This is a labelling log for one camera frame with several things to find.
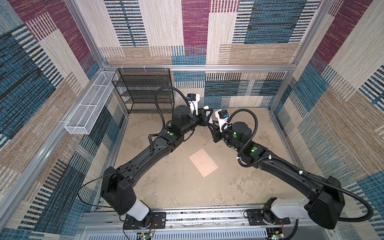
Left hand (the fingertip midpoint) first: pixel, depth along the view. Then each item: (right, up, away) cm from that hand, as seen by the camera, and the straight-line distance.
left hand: (214, 109), depth 70 cm
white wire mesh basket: (-77, -4, +22) cm, 80 cm away
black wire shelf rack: (-49, +19, +38) cm, 65 cm away
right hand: (-2, -7, +3) cm, 8 cm away
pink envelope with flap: (-4, -30, +22) cm, 38 cm away
